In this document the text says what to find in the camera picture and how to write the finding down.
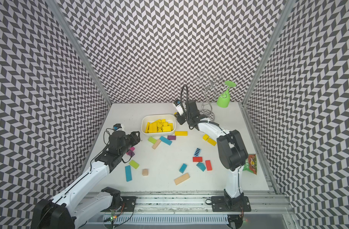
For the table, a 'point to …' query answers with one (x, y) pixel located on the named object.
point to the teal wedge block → (201, 166)
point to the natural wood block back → (156, 144)
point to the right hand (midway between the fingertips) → (176, 115)
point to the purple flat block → (171, 137)
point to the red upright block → (208, 165)
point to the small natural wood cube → (145, 172)
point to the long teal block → (128, 176)
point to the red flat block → (197, 159)
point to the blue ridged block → (197, 152)
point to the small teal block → (183, 168)
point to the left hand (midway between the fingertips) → (136, 134)
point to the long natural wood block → (181, 178)
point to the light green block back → (152, 140)
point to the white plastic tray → (160, 124)
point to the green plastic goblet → (223, 101)
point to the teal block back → (165, 140)
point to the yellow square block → (205, 137)
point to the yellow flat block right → (211, 141)
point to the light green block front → (134, 164)
